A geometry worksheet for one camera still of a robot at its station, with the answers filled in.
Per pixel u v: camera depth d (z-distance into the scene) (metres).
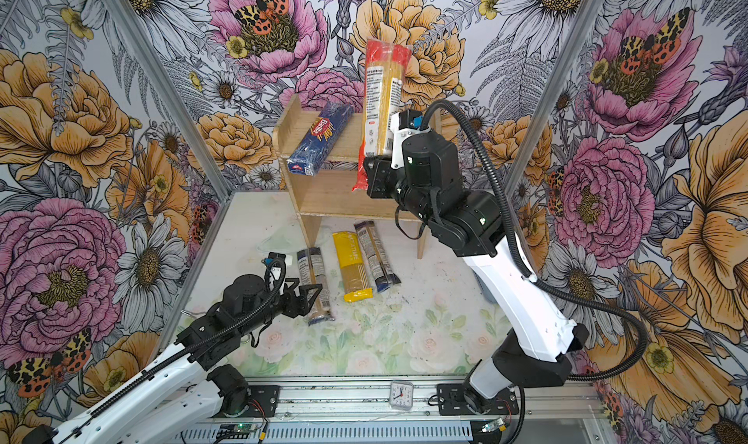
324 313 0.87
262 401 0.74
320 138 0.69
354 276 0.96
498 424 0.72
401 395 0.74
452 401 0.74
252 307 0.58
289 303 0.65
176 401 0.57
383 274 0.95
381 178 0.48
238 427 0.71
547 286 0.38
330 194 0.94
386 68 0.51
